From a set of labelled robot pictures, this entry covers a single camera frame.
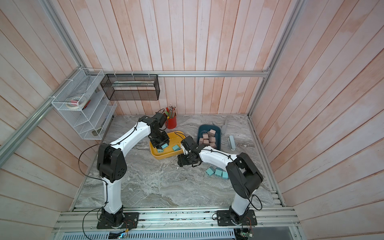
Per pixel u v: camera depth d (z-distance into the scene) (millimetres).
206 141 1017
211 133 1036
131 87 1036
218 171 880
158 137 765
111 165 519
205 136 1044
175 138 1040
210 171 889
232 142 1002
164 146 872
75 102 739
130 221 731
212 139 1010
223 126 1114
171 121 1033
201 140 986
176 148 981
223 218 725
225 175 864
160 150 979
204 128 1071
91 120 780
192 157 660
